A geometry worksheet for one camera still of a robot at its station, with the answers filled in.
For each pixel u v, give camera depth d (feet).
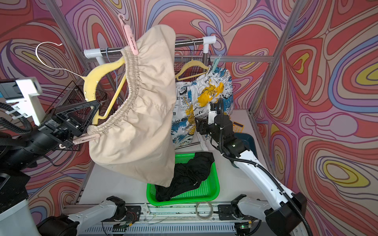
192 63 1.92
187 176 2.57
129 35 0.99
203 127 2.02
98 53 1.58
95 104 1.07
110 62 1.64
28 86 0.89
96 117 1.11
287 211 1.23
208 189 2.68
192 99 2.27
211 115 2.02
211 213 2.46
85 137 1.12
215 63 2.04
